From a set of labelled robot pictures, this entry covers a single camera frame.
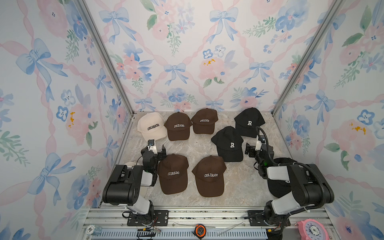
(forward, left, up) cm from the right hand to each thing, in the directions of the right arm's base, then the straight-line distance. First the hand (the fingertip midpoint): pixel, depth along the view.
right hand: (256, 143), depth 94 cm
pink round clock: (-45, -16, -4) cm, 47 cm away
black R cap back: (+19, +1, 0) cm, 19 cm away
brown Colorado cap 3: (-19, +51, +1) cm, 54 cm away
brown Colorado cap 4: (-19, +31, -1) cm, 36 cm away
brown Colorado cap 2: (+19, +32, 0) cm, 38 cm away
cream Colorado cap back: (+13, +69, +1) cm, 70 cm away
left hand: (-3, +63, +2) cm, 63 cm away
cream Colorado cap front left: (-27, +67, -7) cm, 73 cm away
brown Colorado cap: (+14, +50, +1) cm, 52 cm away
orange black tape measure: (-46, +36, -3) cm, 58 cm away
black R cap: (0, +17, -1) cm, 17 cm away
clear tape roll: (-47, +83, 0) cm, 95 cm away
